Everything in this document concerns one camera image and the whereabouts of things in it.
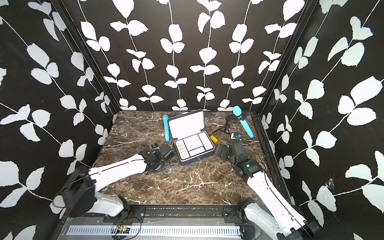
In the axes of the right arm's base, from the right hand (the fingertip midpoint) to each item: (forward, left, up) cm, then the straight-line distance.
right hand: (223, 145), depth 80 cm
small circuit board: (-37, +51, -18) cm, 65 cm away
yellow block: (+16, +2, -18) cm, 24 cm away
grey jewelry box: (+10, +18, -12) cm, 24 cm away
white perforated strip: (-37, +34, -18) cm, 54 cm away
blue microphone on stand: (+19, -9, +7) cm, 22 cm away
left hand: (-5, +32, -11) cm, 34 cm away
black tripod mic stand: (+16, -13, +6) cm, 21 cm away
